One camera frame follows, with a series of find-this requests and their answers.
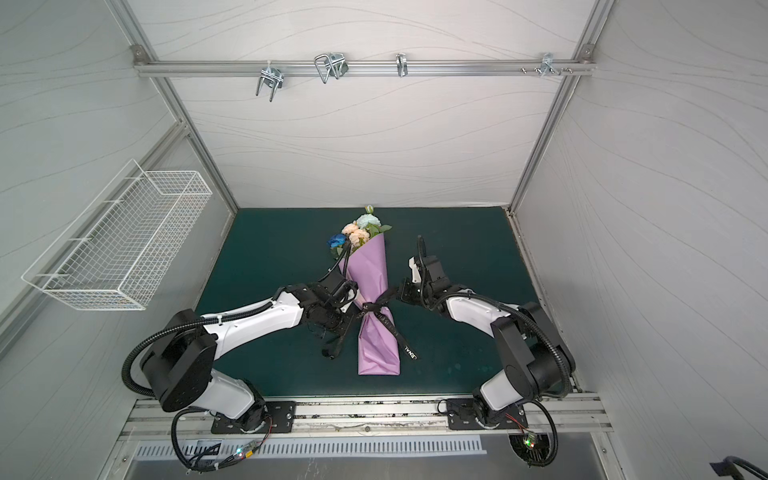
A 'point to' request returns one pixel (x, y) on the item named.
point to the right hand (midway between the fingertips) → (399, 283)
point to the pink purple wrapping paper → (378, 348)
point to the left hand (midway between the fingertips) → (355, 323)
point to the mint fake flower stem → (371, 222)
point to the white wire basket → (125, 248)
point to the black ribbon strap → (377, 306)
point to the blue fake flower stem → (336, 244)
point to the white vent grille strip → (311, 447)
